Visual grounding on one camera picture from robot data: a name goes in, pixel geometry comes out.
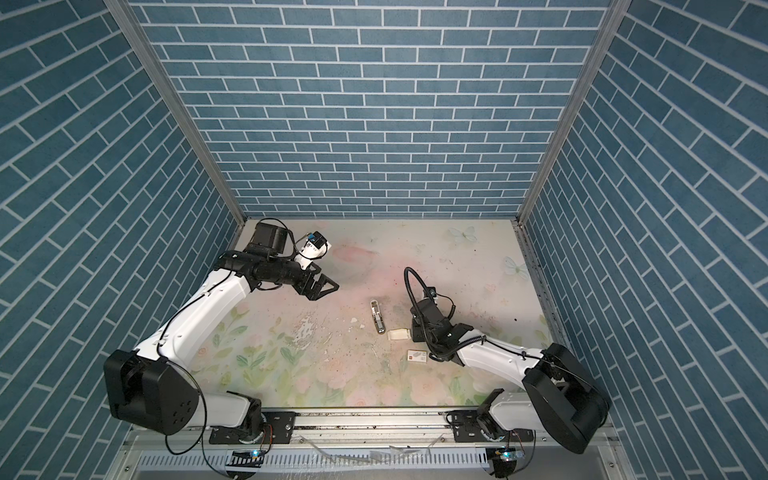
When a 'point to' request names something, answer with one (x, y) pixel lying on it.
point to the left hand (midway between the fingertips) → (327, 276)
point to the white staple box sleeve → (416, 355)
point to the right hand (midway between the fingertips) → (416, 319)
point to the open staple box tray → (399, 334)
